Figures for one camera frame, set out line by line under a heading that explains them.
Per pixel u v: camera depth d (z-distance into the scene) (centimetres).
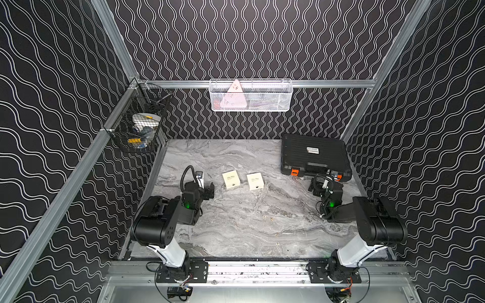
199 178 83
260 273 76
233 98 90
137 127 83
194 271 75
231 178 100
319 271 74
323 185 85
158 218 48
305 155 104
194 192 73
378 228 47
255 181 98
